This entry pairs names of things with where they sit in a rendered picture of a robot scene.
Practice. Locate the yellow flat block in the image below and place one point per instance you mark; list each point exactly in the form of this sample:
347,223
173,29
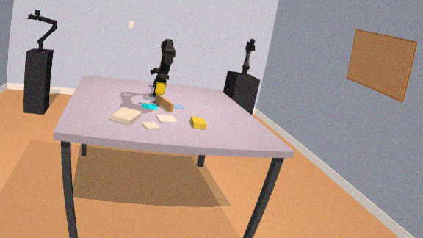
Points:
198,123

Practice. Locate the orange flat bar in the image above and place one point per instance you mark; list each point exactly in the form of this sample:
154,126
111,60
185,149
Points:
168,105

